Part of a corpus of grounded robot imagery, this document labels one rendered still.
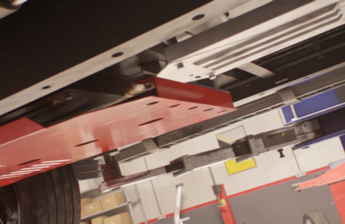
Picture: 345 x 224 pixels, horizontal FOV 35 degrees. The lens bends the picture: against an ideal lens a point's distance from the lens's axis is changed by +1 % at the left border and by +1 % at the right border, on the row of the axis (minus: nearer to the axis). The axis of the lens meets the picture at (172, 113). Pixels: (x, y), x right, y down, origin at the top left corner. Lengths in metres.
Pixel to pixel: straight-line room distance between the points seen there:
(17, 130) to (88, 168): 1.24
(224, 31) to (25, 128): 0.51
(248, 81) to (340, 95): 0.90
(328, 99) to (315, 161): 7.77
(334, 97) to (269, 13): 1.76
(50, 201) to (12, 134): 1.15
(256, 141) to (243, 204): 8.44
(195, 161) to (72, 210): 0.63
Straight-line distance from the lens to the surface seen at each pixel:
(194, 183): 11.06
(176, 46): 0.98
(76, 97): 1.51
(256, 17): 0.94
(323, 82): 2.17
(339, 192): 9.11
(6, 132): 1.26
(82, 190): 11.66
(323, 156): 10.41
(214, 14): 0.88
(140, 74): 1.17
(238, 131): 10.71
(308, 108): 2.69
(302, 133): 2.55
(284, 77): 1.83
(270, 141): 2.41
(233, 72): 1.79
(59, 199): 2.41
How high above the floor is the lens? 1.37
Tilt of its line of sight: 9 degrees up
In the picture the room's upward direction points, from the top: 17 degrees counter-clockwise
